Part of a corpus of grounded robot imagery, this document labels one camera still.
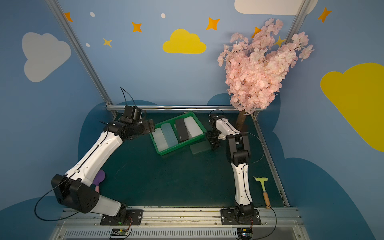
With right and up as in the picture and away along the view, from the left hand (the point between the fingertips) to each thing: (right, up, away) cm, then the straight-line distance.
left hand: (147, 125), depth 81 cm
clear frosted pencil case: (+3, -10, +18) cm, 21 cm away
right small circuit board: (+51, -53, -9) cm, 74 cm away
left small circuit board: (-11, -53, -9) cm, 55 cm away
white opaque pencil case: (+25, -3, +27) cm, 37 cm away
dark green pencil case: (+30, -15, +20) cm, 40 cm away
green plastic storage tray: (+12, -5, +23) cm, 27 cm away
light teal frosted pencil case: (+9, -7, +21) cm, 24 cm away
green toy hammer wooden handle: (+66, -38, 0) cm, 76 cm away
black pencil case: (+17, -3, +27) cm, 32 cm away
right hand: (+36, -11, +23) cm, 44 cm away
